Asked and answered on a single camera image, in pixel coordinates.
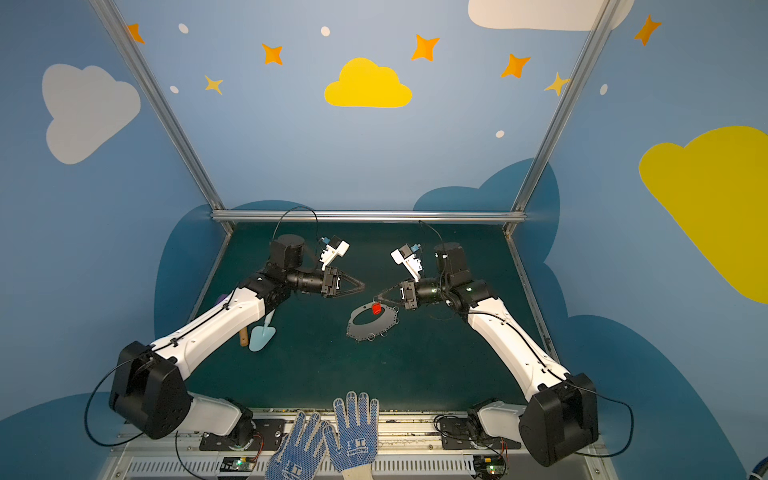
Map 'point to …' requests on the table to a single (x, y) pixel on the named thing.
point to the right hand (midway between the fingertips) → (383, 295)
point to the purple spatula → (221, 297)
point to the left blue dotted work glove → (297, 459)
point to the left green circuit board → (237, 464)
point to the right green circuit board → (489, 466)
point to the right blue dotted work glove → (358, 438)
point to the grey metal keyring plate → (378, 327)
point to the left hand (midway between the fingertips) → (363, 290)
